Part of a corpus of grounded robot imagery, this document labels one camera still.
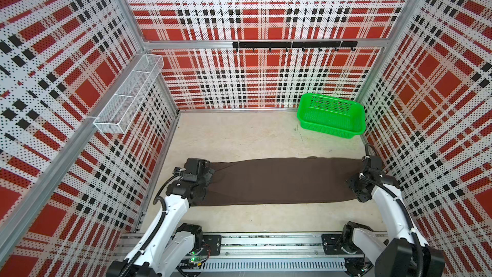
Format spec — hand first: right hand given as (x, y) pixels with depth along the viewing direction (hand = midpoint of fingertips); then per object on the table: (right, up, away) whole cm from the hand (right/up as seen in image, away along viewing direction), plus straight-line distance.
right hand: (353, 185), depth 82 cm
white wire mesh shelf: (-109, +33, +9) cm, 114 cm away
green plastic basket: (+6, +33, +37) cm, 50 cm away
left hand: (-63, +4, +2) cm, 63 cm away
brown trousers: (-51, -1, +8) cm, 52 cm away
